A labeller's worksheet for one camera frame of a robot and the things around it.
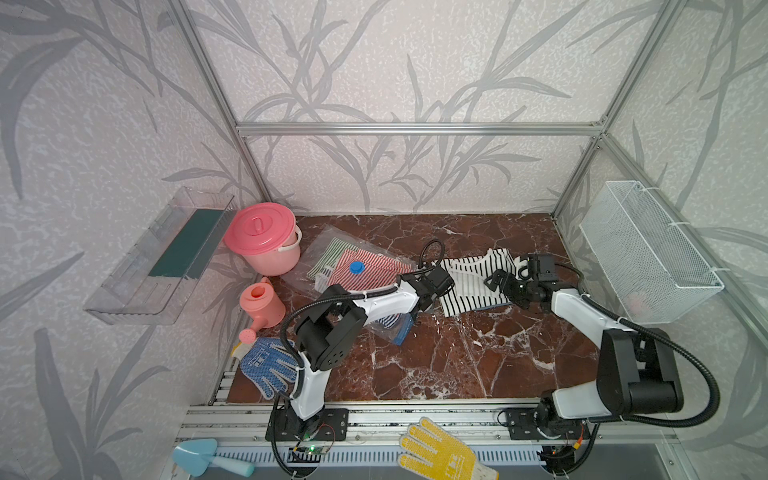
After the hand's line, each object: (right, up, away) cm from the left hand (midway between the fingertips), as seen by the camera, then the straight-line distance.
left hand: (420, 300), depth 94 cm
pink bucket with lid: (-47, +21, -4) cm, 51 cm away
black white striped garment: (+17, +8, +5) cm, 19 cm away
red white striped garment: (-13, +9, +8) cm, 18 cm away
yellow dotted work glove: (+1, -31, -25) cm, 40 cm away
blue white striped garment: (-10, -5, -3) cm, 11 cm away
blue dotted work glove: (-44, -16, -10) cm, 48 cm away
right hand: (+23, +5, -2) cm, 24 cm away
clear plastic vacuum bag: (-30, +13, +12) cm, 35 cm away
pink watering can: (-46, +2, -9) cm, 47 cm away
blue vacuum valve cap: (-21, +10, +7) cm, 25 cm away
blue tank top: (+24, -2, 0) cm, 24 cm away
